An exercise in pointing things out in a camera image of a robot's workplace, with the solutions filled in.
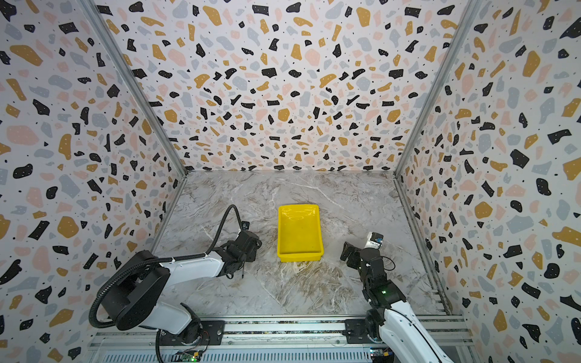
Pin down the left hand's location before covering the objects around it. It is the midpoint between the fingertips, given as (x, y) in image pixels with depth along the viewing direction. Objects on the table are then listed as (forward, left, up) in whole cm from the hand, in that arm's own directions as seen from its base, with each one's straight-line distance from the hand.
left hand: (247, 243), depth 91 cm
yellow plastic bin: (+3, -21, +2) cm, 22 cm away
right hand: (-4, -41, +8) cm, 42 cm away
